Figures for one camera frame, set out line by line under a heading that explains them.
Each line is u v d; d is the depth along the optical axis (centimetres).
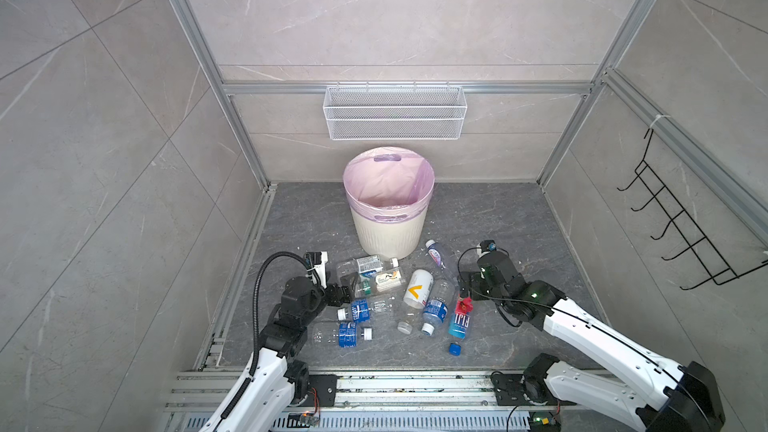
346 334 77
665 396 40
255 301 56
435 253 94
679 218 68
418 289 85
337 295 70
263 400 50
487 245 71
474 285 71
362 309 81
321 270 71
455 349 78
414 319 85
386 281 88
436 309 82
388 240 86
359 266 90
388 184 98
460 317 80
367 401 73
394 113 101
